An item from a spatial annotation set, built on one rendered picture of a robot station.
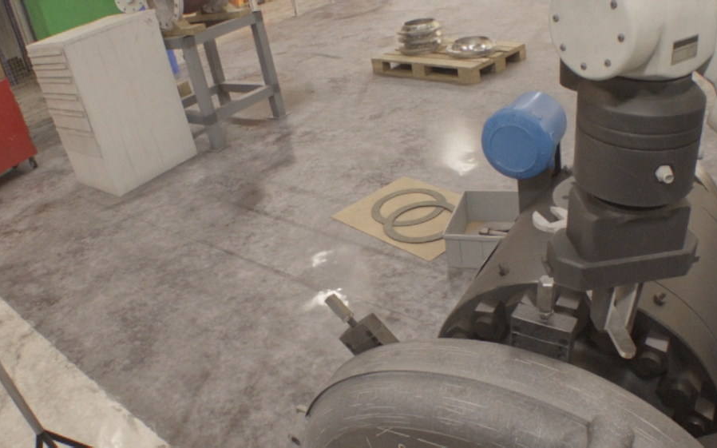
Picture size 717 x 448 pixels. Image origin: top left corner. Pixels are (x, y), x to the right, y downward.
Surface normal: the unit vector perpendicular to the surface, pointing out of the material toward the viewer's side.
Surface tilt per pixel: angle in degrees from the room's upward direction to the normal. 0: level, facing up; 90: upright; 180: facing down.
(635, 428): 26
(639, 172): 91
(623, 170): 90
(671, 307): 33
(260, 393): 0
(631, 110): 45
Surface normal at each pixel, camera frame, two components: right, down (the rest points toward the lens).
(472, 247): -0.36, 0.51
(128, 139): 0.76, 0.19
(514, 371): -0.14, -0.84
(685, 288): 0.34, -0.61
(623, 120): -0.59, 0.48
